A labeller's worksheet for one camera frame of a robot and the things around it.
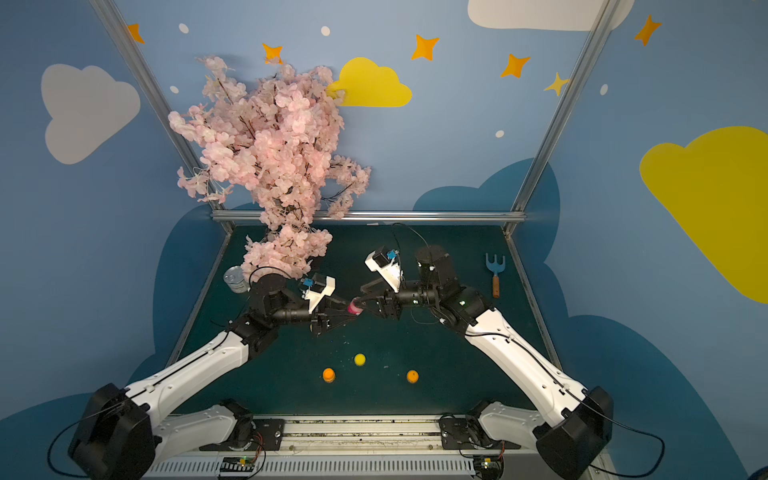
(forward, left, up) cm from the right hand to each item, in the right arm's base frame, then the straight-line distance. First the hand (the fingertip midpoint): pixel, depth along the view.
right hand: (367, 292), depth 67 cm
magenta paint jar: (-3, +3, -2) cm, 5 cm away
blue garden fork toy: (+33, -43, -31) cm, 63 cm away
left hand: (0, +3, -5) cm, 6 cm away
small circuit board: (-32, +31, -32) cm, 55 cm away
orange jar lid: (-9, -12, -30) cm, 34 cm away
